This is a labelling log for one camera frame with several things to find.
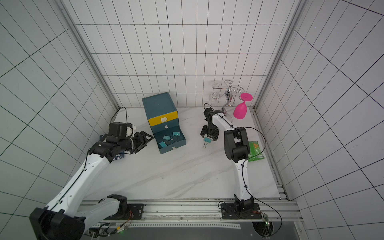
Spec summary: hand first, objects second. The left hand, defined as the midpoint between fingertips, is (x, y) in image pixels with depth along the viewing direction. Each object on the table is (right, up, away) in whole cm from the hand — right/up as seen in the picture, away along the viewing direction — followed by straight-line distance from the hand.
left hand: (149, 143), depth 76 cm
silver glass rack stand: (+46, +28, +14) cm, 56 cm away
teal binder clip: (+33, -2, +23) cm, 40 cm away
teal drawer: (+5, +8, +18) cm, 21 cm away
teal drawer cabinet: (+1, +22, +16) cm, 27 cm away
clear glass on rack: (+36, +25, +12) cm, 46 cm away
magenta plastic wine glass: (+53, +18, +16) cm, 58 cm away
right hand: (+29, 0, +25) cm, 38 cm away
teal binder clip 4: (+12, +2, +27) cm, 29 cm away
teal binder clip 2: (+5, 0, +22) cm, 23 cm away
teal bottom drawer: (+11, -3, +22) cm, 24 cm away
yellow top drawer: (+5, +13, +12) cm, 18 cm away
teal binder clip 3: (+3, -4, +19) cm, 20 cm away
